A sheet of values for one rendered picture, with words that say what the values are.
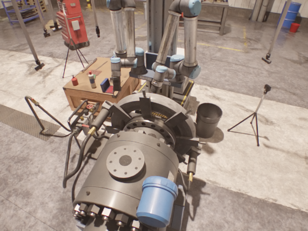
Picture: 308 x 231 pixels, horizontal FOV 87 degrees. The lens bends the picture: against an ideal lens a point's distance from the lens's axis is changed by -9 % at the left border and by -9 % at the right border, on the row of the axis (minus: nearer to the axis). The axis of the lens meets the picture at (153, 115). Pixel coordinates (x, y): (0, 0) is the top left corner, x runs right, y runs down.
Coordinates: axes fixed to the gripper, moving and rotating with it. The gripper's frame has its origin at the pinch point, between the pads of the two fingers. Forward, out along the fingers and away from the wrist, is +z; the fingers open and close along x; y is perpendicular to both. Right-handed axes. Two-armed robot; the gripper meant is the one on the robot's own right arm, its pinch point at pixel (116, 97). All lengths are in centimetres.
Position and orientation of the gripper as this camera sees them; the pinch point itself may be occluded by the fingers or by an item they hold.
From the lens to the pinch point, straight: 175.1
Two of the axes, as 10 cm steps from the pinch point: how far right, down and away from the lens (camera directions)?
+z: 0.1, 9.5, 3.0
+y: 2.7, -3.0, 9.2
